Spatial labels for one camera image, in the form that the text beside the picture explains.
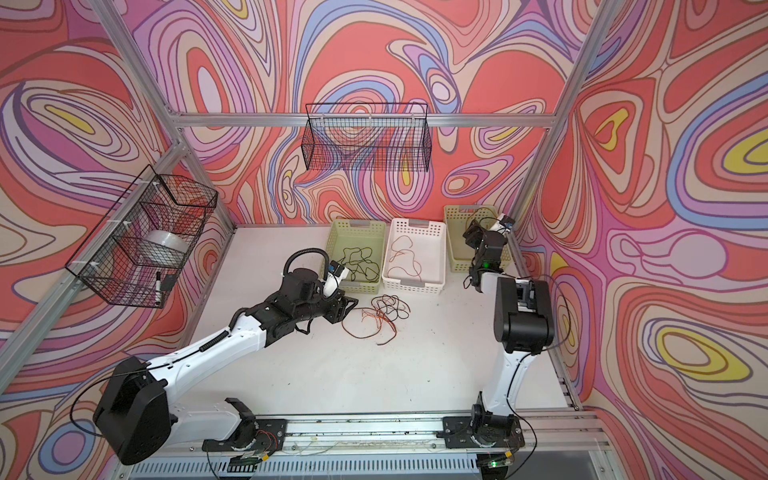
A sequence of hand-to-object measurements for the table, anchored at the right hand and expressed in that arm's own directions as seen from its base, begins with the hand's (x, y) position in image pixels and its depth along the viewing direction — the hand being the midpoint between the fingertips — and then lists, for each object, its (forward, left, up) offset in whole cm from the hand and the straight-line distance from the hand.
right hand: (482, 228), depth 98 cm
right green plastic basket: (0, +5, -12) cm, 13 cm away
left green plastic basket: (+5, +42, -13) cm, 44 cm away
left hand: (-25, +42, +1) cm, 49 cm away
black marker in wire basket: (-29, +89, +10) cm, 94 cm away
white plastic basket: (+5, +16, -14) cm, 22 cm away
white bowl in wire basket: (-17, +87, +17) cm, 90 cm away
